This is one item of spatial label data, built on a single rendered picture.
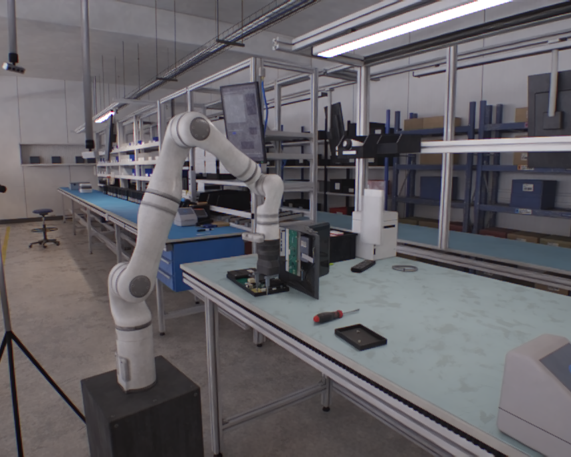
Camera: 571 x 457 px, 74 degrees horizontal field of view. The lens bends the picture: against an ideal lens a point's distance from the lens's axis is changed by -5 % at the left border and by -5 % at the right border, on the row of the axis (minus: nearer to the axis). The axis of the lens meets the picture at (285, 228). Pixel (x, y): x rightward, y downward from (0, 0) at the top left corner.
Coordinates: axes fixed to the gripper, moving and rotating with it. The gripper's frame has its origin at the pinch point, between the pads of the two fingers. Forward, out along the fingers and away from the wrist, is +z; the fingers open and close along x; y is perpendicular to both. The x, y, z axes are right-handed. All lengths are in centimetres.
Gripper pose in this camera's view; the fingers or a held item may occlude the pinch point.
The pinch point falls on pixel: (262, 293)
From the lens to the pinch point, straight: 130.5
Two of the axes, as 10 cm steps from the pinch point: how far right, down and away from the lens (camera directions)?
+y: 7.5, -1.0, 6.6
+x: -6.6, -1.2, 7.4
